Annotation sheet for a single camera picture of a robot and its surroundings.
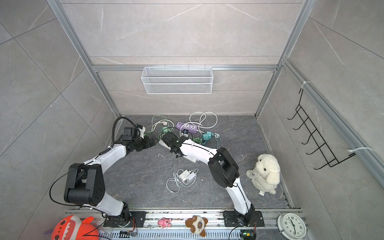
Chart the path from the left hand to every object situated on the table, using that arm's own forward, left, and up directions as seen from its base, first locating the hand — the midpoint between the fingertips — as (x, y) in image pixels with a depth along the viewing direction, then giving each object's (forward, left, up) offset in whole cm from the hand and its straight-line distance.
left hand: (152, 138), depth 92 cm
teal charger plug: (+6, -36, -6) cm, 37 cm away
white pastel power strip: (-10, -8, +10) cm, 17 cm away
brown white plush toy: (-46, -26, -8) cm, 54 cm away
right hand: (-4, -17, -5) cm, 18 cm away
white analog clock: (-48, -70, -6) cm, 86 cm away
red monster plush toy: (-45, +29, -3) cm, 54 cm away
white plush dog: (-28, -61, +5) cm, 67 cm away
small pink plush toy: (-44, -10, -8) cm, 46 cm away
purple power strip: (+15, -24, -9) cm, 30 cm away
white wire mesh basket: (+35, -16, +19) cm, 43 cm away
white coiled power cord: (+24, -37, -11) cm, 46 cm away
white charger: (-23, -24, -7) cm, 34 cm away
